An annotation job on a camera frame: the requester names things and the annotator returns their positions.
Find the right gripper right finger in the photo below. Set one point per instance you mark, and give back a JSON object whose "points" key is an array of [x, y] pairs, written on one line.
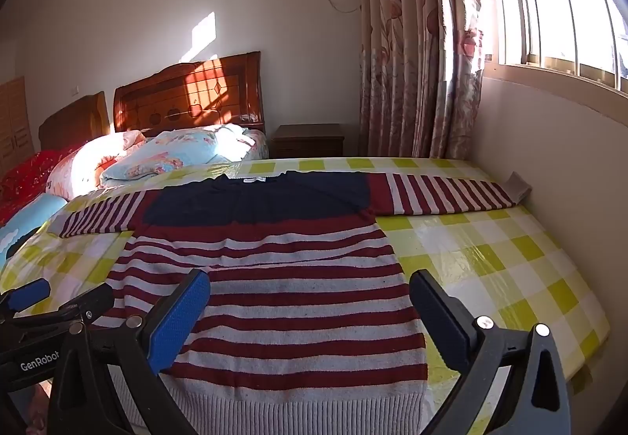
{"points": [[534, 399]]}

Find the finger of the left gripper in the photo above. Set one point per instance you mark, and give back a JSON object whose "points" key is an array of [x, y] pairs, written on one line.
{"points": [[85, 308], [16, 300]]}

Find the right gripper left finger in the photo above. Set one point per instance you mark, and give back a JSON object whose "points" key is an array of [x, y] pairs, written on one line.
{"points": [[84, 399]]}

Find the striped red white navy sweater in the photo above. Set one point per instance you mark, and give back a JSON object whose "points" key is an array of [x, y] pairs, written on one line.
{"points": [[309, 328]]}

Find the light blue cloud pillow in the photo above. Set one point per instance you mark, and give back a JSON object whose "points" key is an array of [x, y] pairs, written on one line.
{"points": [[26, 222]]}

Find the red patterned blanket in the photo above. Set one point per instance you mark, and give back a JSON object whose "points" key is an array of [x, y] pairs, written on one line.
{"points": [[26, 181]]}

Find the pink floral pillow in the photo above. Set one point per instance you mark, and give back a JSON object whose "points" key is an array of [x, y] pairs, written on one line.
{"points": [[79, 173]]}

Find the yellow white checkered bed cover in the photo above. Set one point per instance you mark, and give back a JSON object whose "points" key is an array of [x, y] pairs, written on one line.
{"points": [[502, 263]]}

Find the wooden louvered wardrobe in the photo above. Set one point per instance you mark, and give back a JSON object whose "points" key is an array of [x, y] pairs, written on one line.
{"points": [[16, 143]]}

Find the light blue floral folded quilt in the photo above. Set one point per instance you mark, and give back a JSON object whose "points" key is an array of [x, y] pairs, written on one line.
{"points": [[176, 149]]}

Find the plain dark wooden headboard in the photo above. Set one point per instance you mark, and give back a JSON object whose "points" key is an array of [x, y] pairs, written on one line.
{"points": [[76, 124]]}

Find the carved wooden headboard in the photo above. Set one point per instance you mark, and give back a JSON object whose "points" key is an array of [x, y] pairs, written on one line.
{"points": [[196, 94]]}

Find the dark wooden nightstand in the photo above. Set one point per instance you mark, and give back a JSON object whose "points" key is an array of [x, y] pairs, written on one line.
{"points": [[307, 141]]}

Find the window with metal bars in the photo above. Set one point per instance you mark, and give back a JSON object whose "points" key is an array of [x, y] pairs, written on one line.
{"points": [[585, 38]]}

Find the pink floral curtain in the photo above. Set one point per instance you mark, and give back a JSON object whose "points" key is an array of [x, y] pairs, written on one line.
{"points": [[422, 64]]}

